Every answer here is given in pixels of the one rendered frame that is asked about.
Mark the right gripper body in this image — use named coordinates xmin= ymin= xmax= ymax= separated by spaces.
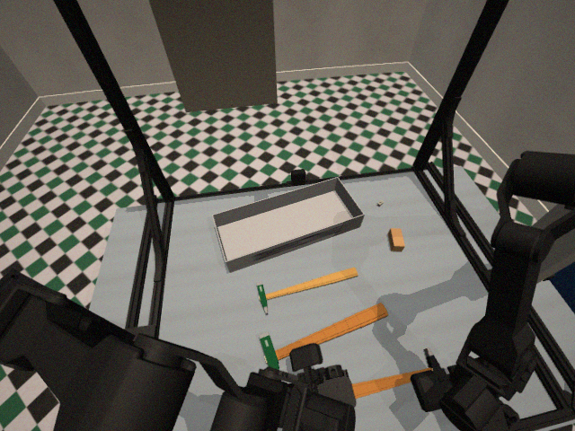
xmin=289 ymin=343 xmax=323 ymax=394

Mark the orange rectangular block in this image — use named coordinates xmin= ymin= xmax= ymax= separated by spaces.
xmin=388 ymin=228 xmax=405 ymax=251

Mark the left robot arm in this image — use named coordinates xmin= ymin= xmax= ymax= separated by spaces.
xmin=439 ymin=151 xmax=575 ymax=431

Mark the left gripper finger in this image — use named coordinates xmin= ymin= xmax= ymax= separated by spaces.
xmin=432 ymin=368 xmax=447 ymax=377

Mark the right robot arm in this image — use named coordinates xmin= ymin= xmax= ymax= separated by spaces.
xmin=0 ymin=284 xmax=356 ymax=431

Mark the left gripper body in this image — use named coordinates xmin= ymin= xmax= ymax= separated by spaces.
xmin=410 ymin=365 xmax=465 ymax=412

